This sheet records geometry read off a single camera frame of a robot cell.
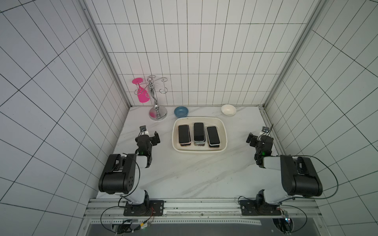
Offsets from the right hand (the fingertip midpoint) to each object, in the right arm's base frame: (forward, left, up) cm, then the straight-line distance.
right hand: (253, 132), depth 94 cm
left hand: (-5, +69, -1) cm, 69 cm away
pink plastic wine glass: (+23, +78, +9) cm, 82 cm away
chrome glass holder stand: (+19, +70, -5) cm, 73 cm away
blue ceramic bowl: (+21, +50, -5) cm, 55 cm away
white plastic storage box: (+7, +21, -1) cm, 22 cm away
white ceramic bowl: (+23, +13, -4) cm, 27 cm away
